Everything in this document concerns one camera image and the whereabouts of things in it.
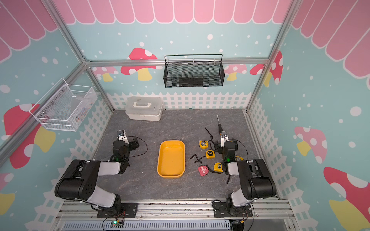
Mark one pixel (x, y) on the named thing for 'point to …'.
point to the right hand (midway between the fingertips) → (226, 139)
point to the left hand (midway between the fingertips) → (129, 138)
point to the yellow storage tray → (171, 159)
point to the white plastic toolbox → (146, 108)
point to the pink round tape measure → (203, 170)
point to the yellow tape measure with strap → (210, 154)
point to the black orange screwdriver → (219, 126)
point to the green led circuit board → (116, 224)
